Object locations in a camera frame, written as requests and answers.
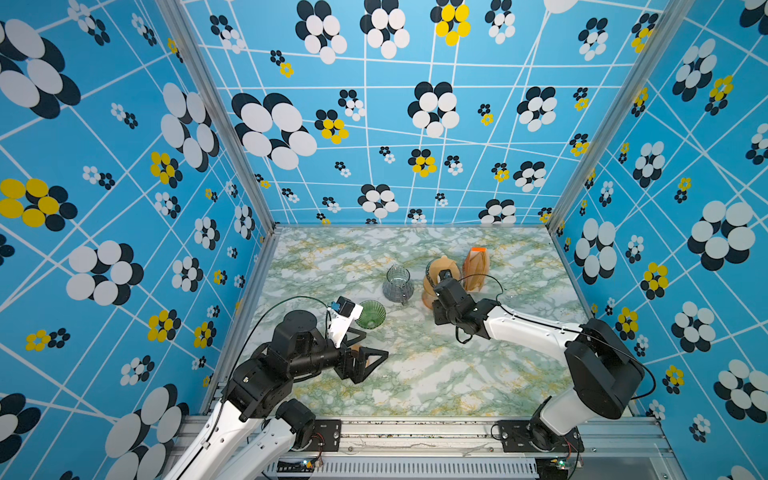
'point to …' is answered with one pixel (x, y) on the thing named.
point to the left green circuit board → (304, 466)
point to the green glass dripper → (372, 315)
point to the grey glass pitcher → (398, 289)
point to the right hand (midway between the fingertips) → (441, 305)
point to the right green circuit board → (551, 467)
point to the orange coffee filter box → (476, 266)
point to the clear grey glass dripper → (428, 274)
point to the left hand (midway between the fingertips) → (376, 345)
